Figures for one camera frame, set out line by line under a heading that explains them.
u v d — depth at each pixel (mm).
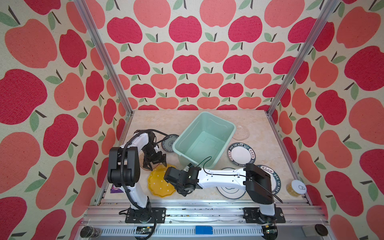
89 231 624
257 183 495
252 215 733
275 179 858
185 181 580
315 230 634
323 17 721
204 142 1039
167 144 988
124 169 466
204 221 733
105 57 881
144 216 684
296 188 780
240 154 964
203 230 700
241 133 1084
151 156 782
